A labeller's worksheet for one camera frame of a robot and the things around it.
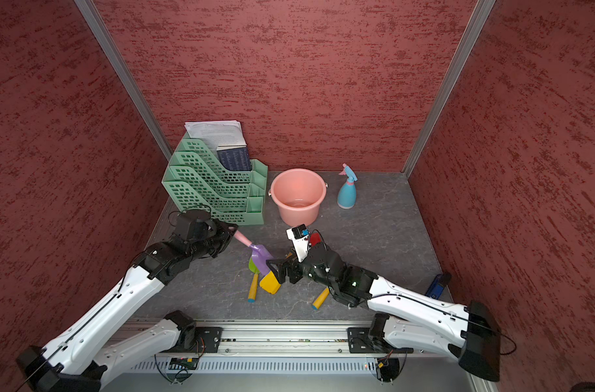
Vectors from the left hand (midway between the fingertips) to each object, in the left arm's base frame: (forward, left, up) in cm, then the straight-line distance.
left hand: (238, 232), depth 74 cm
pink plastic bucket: (+25, -18, -10) cm, 32 cm away
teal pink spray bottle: (+26, -39, -14) cm, 49 cm away
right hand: (-9, -13, -2) cm, 16 cm away
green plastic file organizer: (+23, +21, -1) cm, 31 cm away
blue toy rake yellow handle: (-14, -27, -20) cm, 36 cm away
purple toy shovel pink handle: (-6, -7, -3) cm, 10 cm away
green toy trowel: (-4, -3, -21) cm, 22 cm away
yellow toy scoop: (-9, -9, -19) cm, 23 cm away
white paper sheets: (+45, +17, +4) cm, 49 cm away
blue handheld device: (-9, -68, -18) cm, 71 cm away
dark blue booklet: (+44, +11, -7) cm, 46 cm away
